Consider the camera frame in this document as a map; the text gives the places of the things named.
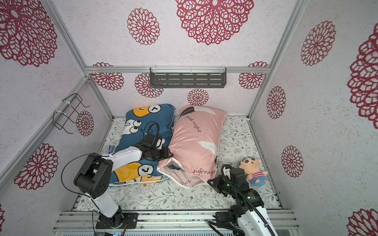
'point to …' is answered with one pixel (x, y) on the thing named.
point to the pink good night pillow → (194, 144)
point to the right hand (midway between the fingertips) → (207, 181)
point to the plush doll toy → (251, 166)
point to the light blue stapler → (110, 148)
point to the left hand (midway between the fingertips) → (170, 155)
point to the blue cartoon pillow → (143, 125)
